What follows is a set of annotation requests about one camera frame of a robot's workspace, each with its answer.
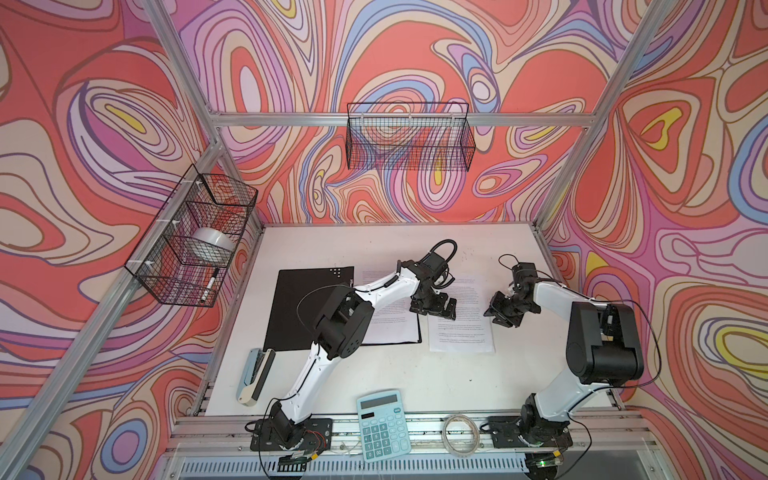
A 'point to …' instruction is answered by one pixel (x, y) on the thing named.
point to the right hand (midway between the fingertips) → (490, 320)
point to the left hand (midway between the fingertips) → (447, 313)
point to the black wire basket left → (182, 261)
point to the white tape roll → (214, 237)
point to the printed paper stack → (471, 331)
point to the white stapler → (253, 374)
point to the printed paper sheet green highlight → (393, 322)
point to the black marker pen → (206, 291)
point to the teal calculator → (383, 424)
